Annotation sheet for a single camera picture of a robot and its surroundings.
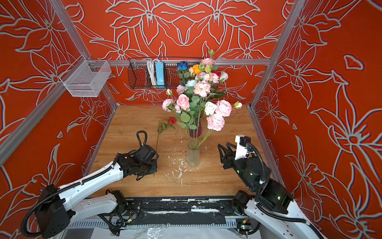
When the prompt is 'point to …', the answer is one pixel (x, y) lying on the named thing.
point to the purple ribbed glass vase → (195, 133)
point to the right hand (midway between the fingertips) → (219, 144)
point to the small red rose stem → (162, 127)
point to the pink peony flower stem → (180, 89)
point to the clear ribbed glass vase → (193, 154)
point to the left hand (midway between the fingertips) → (157, 168)
